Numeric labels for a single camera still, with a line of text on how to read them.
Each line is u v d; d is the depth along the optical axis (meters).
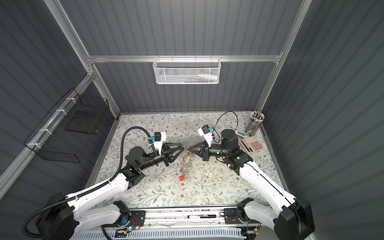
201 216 0.74
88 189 0.47
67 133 0.73
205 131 0.63
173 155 0.64
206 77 0.93
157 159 0.62
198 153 0.66
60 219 0.39
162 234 0.77
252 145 0.99
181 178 0.72
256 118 0.94
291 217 0.38
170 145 0.66
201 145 0.63
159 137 0.60
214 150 0.62
